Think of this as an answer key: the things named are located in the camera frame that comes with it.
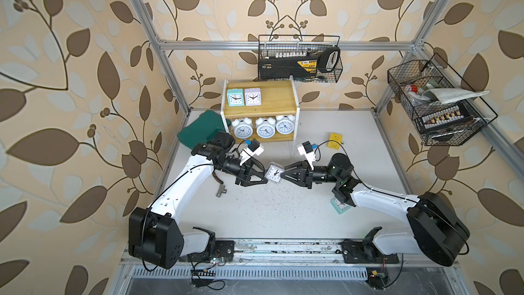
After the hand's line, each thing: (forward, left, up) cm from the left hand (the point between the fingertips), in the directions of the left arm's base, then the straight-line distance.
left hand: (265, 178), depth 69 cm
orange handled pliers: (+5, +20, -22) cm, 30 cm away
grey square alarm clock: (+1, -3, +3) cm, 4 cm away
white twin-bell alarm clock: (+23, +10, 0) cm, 25 cm away
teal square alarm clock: (-3, -31, -20) cm, 37 cm away
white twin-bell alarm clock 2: (+24, 0, 0) cm, 24 cm away
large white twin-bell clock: (+26, -8, -1) cm, 27 cm away
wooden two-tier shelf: (+29, -5, +12) cm, 31 cm away
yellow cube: (+28, -34, -19) cm, 48 cm away
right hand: (+2, -6, 0) cm, 6 cm away
